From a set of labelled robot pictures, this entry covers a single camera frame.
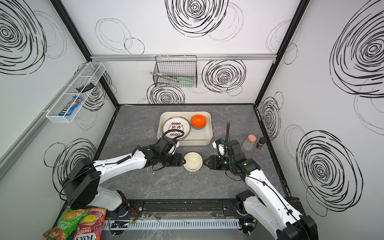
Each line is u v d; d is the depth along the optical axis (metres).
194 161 0.89
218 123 1.03
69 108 0.67
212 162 0.69
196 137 1.01
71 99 0.74
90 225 0.67
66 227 0.64
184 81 0.87
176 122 1.05
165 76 0.85
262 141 0.89
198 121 1.05
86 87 0.78
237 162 0.59
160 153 0.65
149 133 1.02
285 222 0.40
